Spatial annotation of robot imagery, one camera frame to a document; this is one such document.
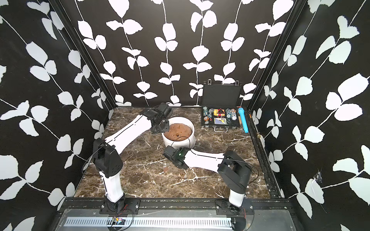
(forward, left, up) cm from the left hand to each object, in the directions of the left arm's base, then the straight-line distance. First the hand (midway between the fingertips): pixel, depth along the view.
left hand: (166, 127), depth 87 cm
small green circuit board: (-46, +23, -16) cm, 54 cm away
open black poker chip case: (+31, -42, -13) cm, 53 cm away
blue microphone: (+24, -58, -13) cm, 64 cm away
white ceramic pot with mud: (-2, -9, -5) cm, 10 cm away
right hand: (-11, -13, -9) cm, 19 cm away
